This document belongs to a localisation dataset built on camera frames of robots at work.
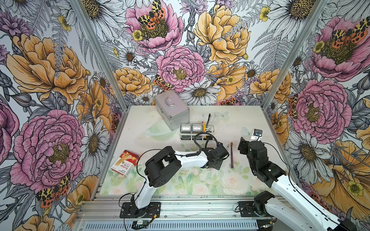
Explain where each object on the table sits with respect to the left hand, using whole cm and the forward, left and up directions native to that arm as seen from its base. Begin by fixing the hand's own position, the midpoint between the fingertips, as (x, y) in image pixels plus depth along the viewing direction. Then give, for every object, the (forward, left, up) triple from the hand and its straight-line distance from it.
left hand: (213, 164), depth 90 cm
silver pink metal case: (+34, +26, +14) cm, 45 cm away
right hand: (+5, -16, +18) cm, 25 cm away
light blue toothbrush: (+26, +5, +16) cm, 31 cm away
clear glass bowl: (+27, +36, -1) cm, 45 cm away
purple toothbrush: (+6, -13, 0) cm, 14 cm away
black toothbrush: (+24, +2, +17) cm, 30 cm away
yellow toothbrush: (+19, +4, +11) cm, 22 cm away
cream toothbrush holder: (+25, +15, +1) cm, 29 cm away
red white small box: (0, +53, +3) cm, 53 cm away
